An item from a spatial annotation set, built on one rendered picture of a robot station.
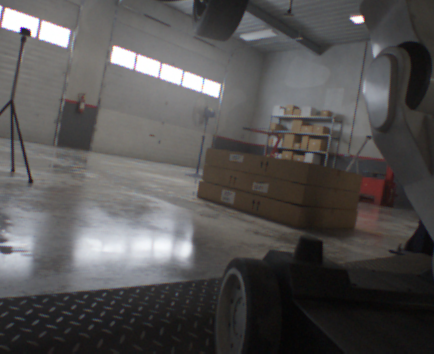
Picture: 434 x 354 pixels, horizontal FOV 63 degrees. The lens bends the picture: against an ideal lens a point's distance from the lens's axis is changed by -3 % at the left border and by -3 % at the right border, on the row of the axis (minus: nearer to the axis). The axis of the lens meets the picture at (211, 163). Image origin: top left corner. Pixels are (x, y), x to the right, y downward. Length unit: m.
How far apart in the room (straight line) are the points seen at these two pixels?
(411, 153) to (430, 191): 0.07
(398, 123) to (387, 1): 0.29
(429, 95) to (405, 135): 0.08
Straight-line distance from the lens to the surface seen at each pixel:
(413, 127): 0.64
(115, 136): 10.52
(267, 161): 2.76
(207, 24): 2.75
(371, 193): 9.16
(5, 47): 9.71
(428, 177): 0.63
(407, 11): 0.79
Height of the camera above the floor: 0.35
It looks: 1 degrees down
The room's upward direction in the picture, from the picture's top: 10 degrees clockwise
